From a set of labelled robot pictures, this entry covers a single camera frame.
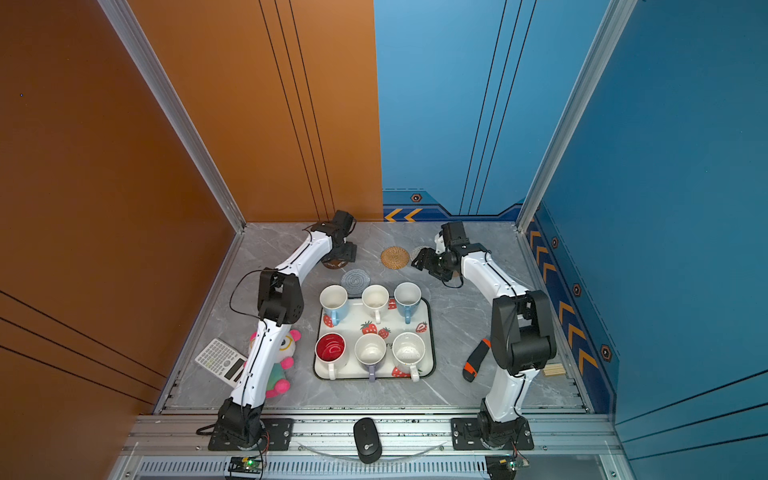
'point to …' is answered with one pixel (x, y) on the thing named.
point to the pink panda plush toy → (278, 381)
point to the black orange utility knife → (472, 364)
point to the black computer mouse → (367, 440)
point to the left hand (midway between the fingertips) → (341, 252)
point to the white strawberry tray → (357, 322)
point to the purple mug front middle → (370, 349)
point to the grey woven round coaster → (355, 281)
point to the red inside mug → (330, 348)
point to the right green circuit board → (501, 467)
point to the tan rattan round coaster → (394, 257)
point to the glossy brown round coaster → (334, 264)
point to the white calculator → (222, 361)
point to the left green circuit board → (247, 465)
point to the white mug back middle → (376, 298)
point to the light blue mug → (334, 299)
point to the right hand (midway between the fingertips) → (419, 266)
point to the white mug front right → (409, 348)
